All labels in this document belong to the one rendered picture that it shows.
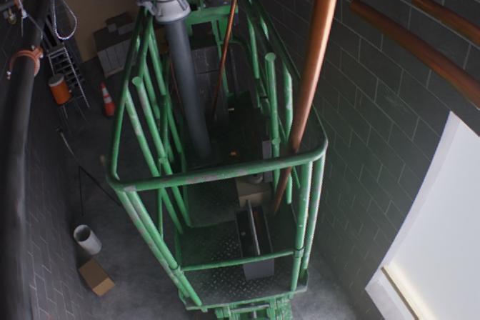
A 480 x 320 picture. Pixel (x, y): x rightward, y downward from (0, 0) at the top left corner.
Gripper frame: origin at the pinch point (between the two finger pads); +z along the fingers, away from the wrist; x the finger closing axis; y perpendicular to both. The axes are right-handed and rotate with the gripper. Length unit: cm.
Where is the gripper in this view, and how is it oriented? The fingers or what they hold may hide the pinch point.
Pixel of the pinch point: (168, 7)
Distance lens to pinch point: 140.4
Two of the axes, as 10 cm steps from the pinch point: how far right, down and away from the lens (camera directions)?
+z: 2.9, 3.3, 9.0
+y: -1.4, 9.4, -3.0
